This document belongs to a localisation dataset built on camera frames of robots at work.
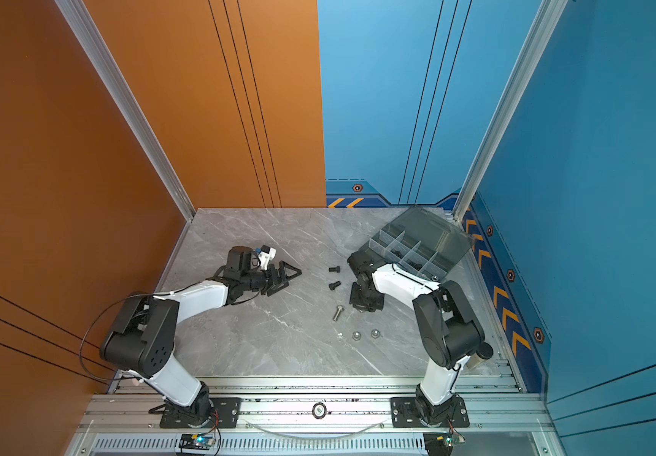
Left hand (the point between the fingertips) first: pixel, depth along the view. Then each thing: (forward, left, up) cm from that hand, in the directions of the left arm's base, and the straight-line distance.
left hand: (296, 276), depth 89 cm
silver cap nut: (-15, -19, -10) cm, 27 cm away
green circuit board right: (-42, -40, -11) cm, 59 cm away
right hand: (-6, -20, -8) cm, 22 cm away
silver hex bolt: (-7, -14, -9) cm, 18 cm away
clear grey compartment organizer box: (+27, -48, -13) cm, 57 cm away
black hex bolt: (+9, -12, -9) cm, 18 cm away
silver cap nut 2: (-15, -25, -9) cm, 30 cm away
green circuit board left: (-42, +22, -12) cm, 49 cm away
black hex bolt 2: (+2, -11, -9) cm, 14 cm away
